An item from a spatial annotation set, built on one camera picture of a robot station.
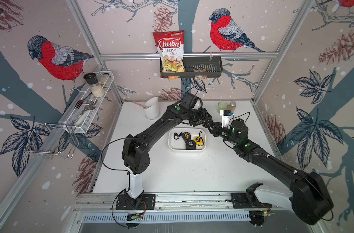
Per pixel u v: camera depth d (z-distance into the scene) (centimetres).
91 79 73
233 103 106
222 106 110
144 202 73
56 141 58
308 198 39
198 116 71
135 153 46
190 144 91
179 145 93
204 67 95
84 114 73
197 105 67
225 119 71
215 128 70
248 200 68
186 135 95
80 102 71
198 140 95
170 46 81
